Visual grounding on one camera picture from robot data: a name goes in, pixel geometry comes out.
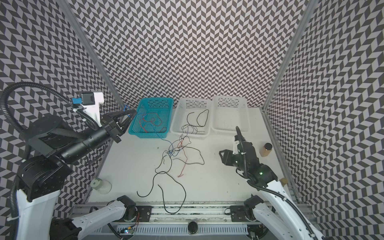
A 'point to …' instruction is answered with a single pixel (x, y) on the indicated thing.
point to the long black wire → (179, 210)
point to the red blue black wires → (178, 149)
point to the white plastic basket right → (227, 113)
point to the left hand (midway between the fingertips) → (134, 113)
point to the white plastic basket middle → (191, 117)
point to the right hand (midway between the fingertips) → (223, 152)
